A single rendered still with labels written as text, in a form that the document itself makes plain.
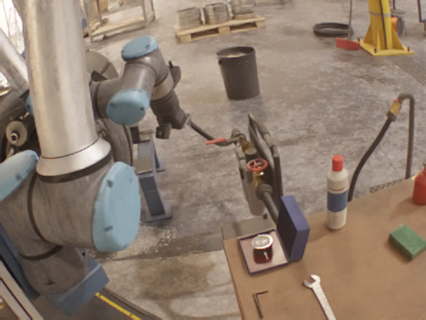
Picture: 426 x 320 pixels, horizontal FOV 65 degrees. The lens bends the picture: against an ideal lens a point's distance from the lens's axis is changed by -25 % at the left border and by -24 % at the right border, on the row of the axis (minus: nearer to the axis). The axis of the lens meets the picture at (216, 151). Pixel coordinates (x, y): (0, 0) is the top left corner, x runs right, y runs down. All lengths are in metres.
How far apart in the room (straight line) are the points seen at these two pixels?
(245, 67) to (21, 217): 2.64
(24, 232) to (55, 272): 0.12
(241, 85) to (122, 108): 2.38
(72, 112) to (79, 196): 0.13
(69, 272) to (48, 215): 0.19
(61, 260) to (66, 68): 0.40
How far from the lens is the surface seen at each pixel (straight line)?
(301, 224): 1.05
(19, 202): 0.73
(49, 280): 0.85
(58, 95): 0.60
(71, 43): 0.61
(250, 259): 1.14
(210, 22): 5.69
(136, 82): 0.89
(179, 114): 1.13
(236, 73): 3.17
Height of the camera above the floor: 1.27
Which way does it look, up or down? 29 degrees down
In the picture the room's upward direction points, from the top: 12 degrees counter-clockwise
